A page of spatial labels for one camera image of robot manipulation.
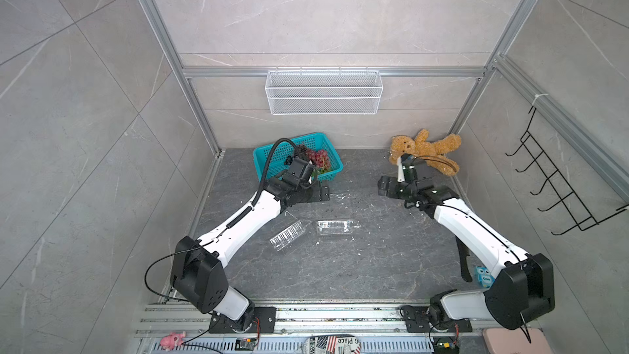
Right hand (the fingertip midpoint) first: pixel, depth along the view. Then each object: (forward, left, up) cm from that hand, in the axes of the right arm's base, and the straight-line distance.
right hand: (391, 184), depth 85 cm
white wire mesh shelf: (+39, +24, +13) cm, 48 cm away
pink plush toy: (-44, +69, -15) cm, 83 cm away
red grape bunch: (+24, +26, -13) cm, 37 cm away
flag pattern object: (-45, +23, -14) cm, 52 cm away
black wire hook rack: (-19, -42, +13) cm, 47 cm away
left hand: (-3, +25, +2) cm, 25 cm away
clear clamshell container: (-8, +20, -17) cm, 27 cm away
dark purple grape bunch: (+25, +33, -9) cm, 43 cm away
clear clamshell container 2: (-14, +41, -16) cm, 46 cm away
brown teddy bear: (+26, -27, -11) cm, 39 cm away
